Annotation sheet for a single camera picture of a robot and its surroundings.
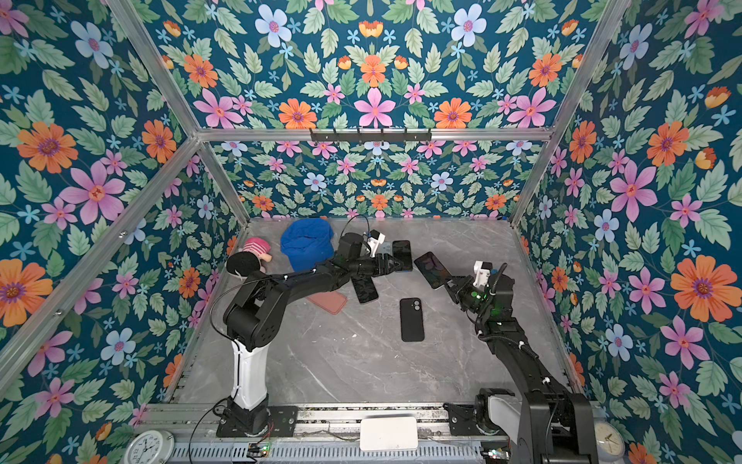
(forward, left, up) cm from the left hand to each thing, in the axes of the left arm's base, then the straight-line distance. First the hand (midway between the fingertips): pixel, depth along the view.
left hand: (404, 260), depth 88 cm
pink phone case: (-5, +24, -14) cm, 29 cm away
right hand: (-9, -10, +3) cm, 13 cm away
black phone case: (-14, -2, -15) cm, 20 cm away
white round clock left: (-43, +64, -11) cm, 78 cm away
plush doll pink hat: (+16, +51, -10) cm, 55 cm away
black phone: (+1, +14, -18) cm, 22 cm away
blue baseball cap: (+20, +35, -13) cm, 43 cm away
